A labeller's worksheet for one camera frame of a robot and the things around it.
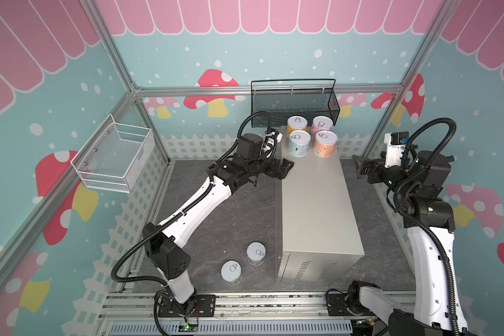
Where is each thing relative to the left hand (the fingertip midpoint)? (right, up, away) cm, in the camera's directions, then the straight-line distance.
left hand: (281, 162), depth 74 cm
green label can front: (-18, -40, +3) cm, 44 cm away
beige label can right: (-9, -35, +7) cm, 37 cm away
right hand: (+26, +2, -10) cm, 28 cm away
